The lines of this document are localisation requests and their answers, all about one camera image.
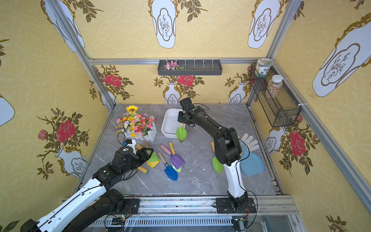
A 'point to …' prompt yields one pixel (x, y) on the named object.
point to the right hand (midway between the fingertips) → (185, 115)
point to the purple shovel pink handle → (176, 160)
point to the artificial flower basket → (133, 125)
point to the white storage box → (170, 124)
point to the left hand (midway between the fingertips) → (147, 150)
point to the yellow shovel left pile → (152, 164)
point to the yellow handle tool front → (143, 169)
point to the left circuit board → (118, 221)
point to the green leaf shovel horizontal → (181, 133)
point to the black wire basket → (277, 99)
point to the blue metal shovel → (171, 171)
